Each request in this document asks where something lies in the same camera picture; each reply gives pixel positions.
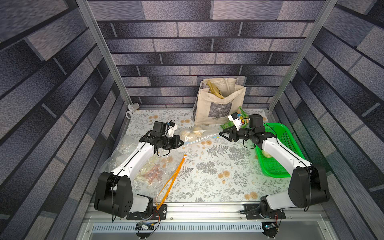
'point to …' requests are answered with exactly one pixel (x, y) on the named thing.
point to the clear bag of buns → (193, 134)
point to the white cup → (131, 108)
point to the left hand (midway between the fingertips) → (184, 142)
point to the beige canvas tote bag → (210, 110)
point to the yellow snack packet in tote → (214, 90)
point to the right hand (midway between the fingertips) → (221, 131)
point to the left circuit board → (144, 226)
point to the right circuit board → (270, 229)
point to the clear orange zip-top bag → (155, 177)
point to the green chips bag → (244, 118)
